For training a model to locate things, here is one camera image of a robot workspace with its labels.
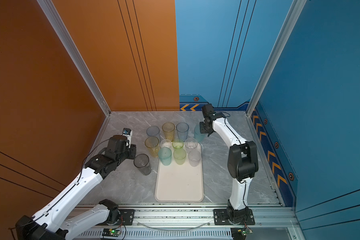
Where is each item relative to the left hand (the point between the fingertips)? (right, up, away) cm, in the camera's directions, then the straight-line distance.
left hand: (133, 144), depth 79 cm
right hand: (+41, +8, +15) cm, 44 cm away
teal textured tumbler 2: (+37, +3, +17) cm, 40 cm away
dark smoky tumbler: (+4, -10, +2) cm, 11 cm away
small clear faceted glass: (+15, -2, +17) cm, 23 cm away
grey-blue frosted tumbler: (+8, +6, +14) cm, 17 cm away
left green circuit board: (-8, -41, -8) cm, 43 cm away
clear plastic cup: (+34, -10, +12) cm, 37 cm away
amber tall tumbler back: (+17, +8, +17) cm, 25 cm away
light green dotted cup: (+25, -8, +8) cm, 27 cm away
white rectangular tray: (+25, -22, +4) cm, 34 cm away
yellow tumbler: (+7, -2, +15) cm, 17 cm away
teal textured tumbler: (+16, -8, +12) cm, 21 cm away
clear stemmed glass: (+32, -2, +18) cm, 37 cm away
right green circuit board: (+54, -41, -9) cm, 69 cm away
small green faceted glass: (+23, -2, +17) cm, 29 cm away
